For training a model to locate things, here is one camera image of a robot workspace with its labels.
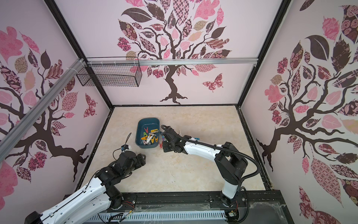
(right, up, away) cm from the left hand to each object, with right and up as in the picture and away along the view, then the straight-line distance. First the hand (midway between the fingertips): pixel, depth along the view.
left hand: (141, 161), depth 81 cm
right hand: (+13, +9, +5) cm, 16 cm away
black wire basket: (-25, +58, +13) cm, 65 cm away
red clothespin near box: (+9, +7, +14) cm, 18 cm away
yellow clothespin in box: (+2, +16, +22) cm, 27 cm away
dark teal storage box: (+1, +22, +25) cm, 33 cm away
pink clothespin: (-3, +17, +22) cm, 28 cm away
